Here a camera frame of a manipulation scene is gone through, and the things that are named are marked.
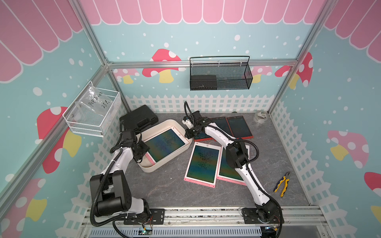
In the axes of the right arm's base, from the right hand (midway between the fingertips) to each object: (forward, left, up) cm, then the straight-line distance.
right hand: (185, 135), depth 102 cm
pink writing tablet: (-8, +13, +1) cm, 15 cm away
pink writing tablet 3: (-26, -26, -3) cm, 37 cm away
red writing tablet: (-9, -12, +11) cm, 19 cm away
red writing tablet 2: (+15, -29, -5) cm, 33 cm away
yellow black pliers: (-29, -60, -4) cm, 66 cm away
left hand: (-14, +21, +4) cm, 26 cm away
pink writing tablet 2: (-21, -12, -4) cm, 24 cm away
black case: (+14, +35, +3) cm, 38 cm away
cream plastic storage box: (-24, +20, +3) cm, 31 cm away
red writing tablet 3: (+10, -41, -5) cm, 42 cm away
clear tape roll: (+19, -59, -2) cm, 62 cm away
